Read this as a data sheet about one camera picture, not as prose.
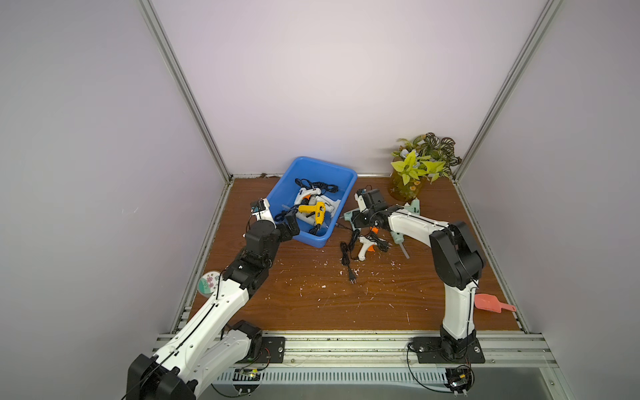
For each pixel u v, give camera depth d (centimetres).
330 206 104
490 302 81
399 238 95
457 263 52
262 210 64
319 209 97
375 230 96
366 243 95
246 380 72
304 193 109
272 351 73
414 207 107
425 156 100
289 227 70
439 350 68
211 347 56
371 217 77
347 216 103
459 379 70
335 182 113
